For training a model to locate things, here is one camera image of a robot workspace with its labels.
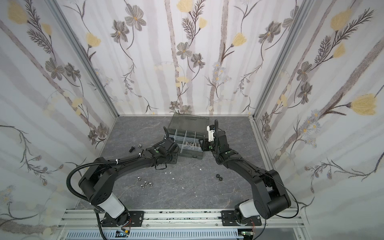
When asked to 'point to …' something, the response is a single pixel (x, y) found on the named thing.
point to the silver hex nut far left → (139, 145)
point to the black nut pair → (217, 176)
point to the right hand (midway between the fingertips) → (198, 136)
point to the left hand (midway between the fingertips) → (173, 154)
